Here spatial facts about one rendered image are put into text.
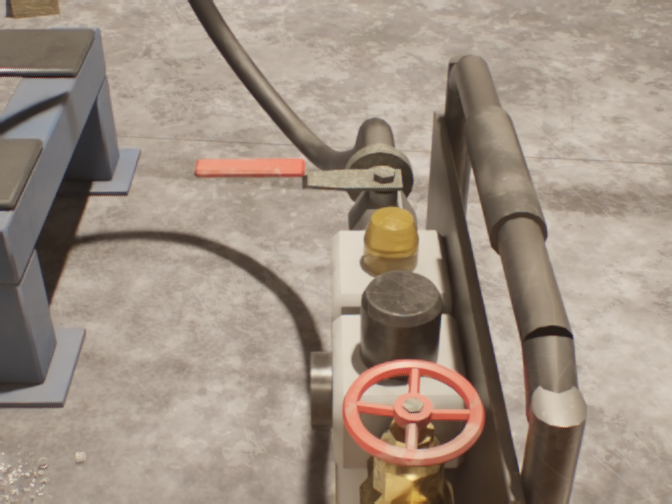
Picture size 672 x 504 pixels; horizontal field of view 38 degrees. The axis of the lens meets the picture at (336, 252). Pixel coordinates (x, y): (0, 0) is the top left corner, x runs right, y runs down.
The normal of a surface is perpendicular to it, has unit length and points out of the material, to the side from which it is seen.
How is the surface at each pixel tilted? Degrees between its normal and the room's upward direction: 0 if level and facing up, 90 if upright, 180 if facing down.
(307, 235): 0
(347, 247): 0
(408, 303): 0
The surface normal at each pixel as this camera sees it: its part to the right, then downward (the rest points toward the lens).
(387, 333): -0.37, 0.55
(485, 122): -0.43, -0.72
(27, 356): 0.01, 0.59
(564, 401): 0.07, -0.68
